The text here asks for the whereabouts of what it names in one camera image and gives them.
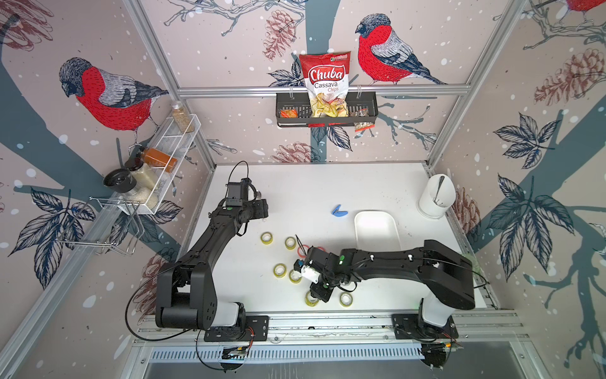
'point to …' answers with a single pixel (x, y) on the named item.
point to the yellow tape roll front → (346, 299)
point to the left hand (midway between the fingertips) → (263, 201)
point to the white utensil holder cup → (437, 196)
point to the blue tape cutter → (335, 212)
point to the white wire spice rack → (152, 181)
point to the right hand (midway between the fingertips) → (314, 292)
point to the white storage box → (376, 231)
